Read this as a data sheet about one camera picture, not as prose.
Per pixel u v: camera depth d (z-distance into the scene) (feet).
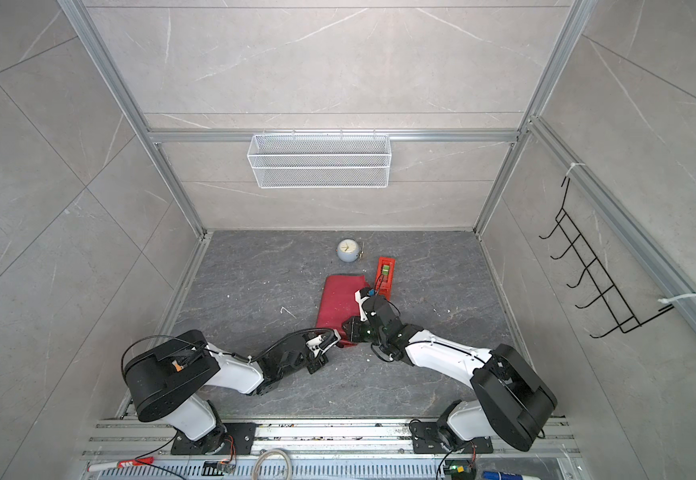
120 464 2.28
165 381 1.49
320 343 2.40
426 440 2.39
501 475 2.21
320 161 3.30
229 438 2.40
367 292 2.56
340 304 2.96
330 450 2.39
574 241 2.38
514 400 1.37
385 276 3.29
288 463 2.27
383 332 2.15
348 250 3.62
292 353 2.22
